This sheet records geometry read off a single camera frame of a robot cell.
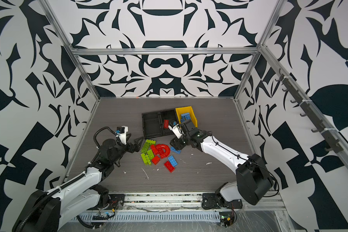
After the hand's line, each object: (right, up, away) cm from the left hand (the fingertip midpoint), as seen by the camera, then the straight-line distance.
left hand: (136, 133), depth 82 cm
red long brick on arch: (+12, -11, +9) cm, 19 cm away
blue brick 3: (+20, -17, +5) cm, 26 cm away
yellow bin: (+29, +13, +23) cm, 40 cm away
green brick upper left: (+3, -10, +9) cm, 14 cm away
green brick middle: (+6, -14, +9) cm, 18 cm away
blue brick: (+29, +9, +22) cm, 38 cm away
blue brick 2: (+21, -8, -4) cm, 23 cm away
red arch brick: (+17, -13, +9) cm, 23 cm away
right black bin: (+13, +10, +27) cm, 31 cm away
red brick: (+16, +4, +20) cm, 26 cm away
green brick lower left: (+5, -16, +4) cm, 17 cm away
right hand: (+22, -3, +2) cm, 22 cm away
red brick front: (+19, -20, +3) cm, 27 cm away
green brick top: (+6, -7, +12) cm, 15 cm away
